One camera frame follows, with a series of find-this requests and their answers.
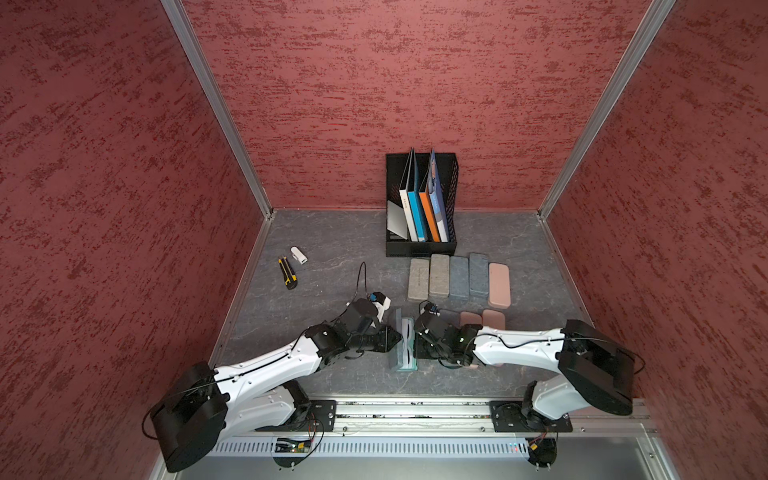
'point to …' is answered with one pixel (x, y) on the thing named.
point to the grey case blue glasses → (478, 277)
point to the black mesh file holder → (447, 170)
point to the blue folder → (437, 198)
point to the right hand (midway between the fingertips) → (414, 354)
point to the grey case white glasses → (403, 358)
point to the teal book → (417, 208)
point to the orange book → (430, 214)
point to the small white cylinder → (297, 255)
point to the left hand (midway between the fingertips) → (398, 344)
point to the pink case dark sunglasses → (470, 318)
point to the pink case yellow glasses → (494, 319)
